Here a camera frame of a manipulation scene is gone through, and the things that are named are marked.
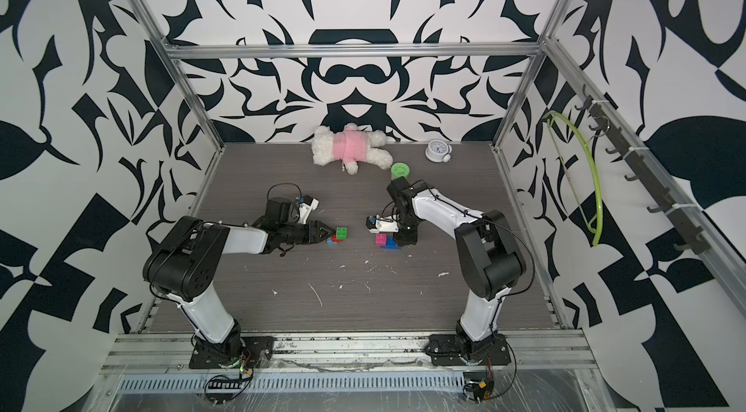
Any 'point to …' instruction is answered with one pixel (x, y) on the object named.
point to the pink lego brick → (381, 239)
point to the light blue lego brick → (330, 242)
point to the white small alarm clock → (439, 151)
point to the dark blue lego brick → (390, 244)
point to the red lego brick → (334, 239)
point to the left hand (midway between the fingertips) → (329, 228)
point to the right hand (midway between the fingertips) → (402, 228)
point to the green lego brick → (342, 233)
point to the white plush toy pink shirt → (350, 146)
